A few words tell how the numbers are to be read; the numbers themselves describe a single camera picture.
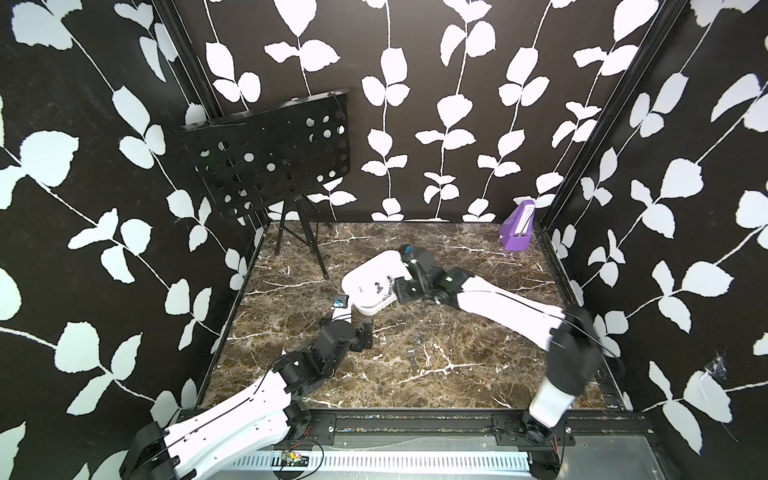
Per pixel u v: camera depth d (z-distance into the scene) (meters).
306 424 0.66
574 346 0.45
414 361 0.86
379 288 1.00
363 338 0.71
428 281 0.64
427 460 0.70
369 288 1.01
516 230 1.08
